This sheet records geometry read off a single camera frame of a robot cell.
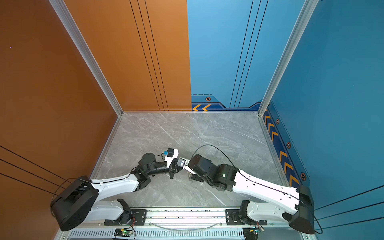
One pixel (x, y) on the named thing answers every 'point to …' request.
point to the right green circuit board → (251, 233)
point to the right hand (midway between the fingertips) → (193, 162)
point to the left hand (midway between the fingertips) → (188, 163)
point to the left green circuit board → (123, 232)
